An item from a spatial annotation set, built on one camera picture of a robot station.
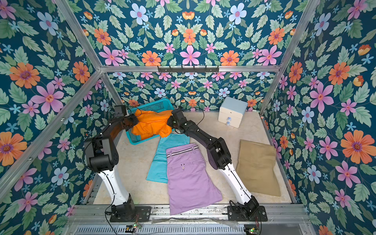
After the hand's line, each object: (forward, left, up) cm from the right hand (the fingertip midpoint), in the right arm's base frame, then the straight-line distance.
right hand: (167, 119), depth 99 cm
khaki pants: (-28, -57, -13) cm, 65 cm away
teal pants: (-32, +2, -11) cm, 34 cm away
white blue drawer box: (+8, -44, +1) cm, 45 cm away
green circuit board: (-60, +11, -16) cm, 63 cm away
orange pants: (-3, +11, -2) cm, 12 cm away
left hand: (+1, +22, 0) cm, 22 cm away
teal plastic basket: (-11, +23, -10) cm, 27 cm away
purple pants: (-39, -18, -12) cm, 45 cm away
